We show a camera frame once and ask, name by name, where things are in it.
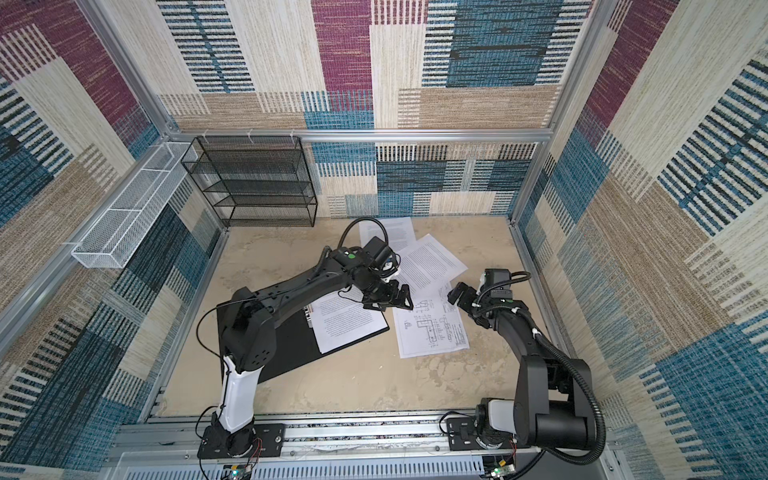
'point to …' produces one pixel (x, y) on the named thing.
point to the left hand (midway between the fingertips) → (402, 304)
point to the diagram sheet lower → (433, 326)
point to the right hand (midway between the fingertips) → (458, 304)
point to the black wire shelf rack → (255, 181)
